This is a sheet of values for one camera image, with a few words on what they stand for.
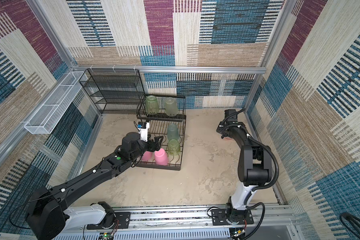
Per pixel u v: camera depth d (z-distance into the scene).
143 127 0.67
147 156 0.70
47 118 0.71
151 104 0.88
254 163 0.48
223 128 0.69
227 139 0.96
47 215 0.39
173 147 0.89
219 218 0.73
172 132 0.94
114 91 1.09
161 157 0.83
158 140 0.72
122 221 0.73
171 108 0.90
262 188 0.51
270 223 0.73
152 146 0.70
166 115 0.91
